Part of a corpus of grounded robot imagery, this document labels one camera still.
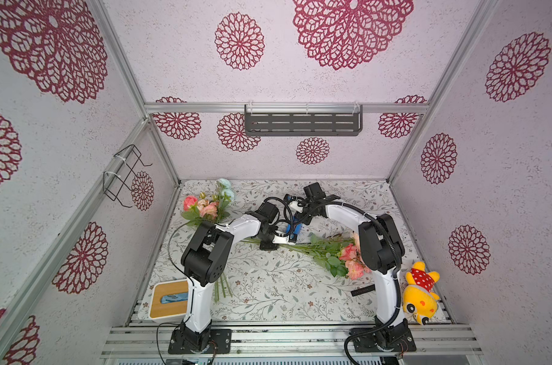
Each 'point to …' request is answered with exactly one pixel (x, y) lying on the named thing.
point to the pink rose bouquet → (344, 255)
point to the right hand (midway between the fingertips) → (298, 208)
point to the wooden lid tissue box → (169, 301)
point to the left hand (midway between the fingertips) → (275, 242)
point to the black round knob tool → (363, 290)
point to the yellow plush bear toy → (418, 298)
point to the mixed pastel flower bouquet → (209, 210)
